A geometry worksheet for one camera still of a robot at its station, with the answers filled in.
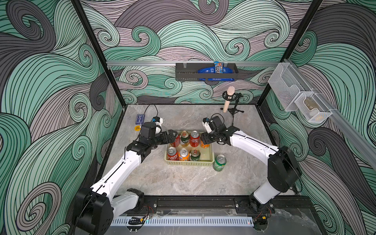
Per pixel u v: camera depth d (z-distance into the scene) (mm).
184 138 886
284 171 441
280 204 744
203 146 899
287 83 778
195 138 880
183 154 812
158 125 641
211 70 923
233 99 951
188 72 952
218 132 671
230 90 887
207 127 717
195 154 810
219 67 901
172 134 725
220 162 777
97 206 377
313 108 642
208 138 789
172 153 811
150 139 604
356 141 526
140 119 1097
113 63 951
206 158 916
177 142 908
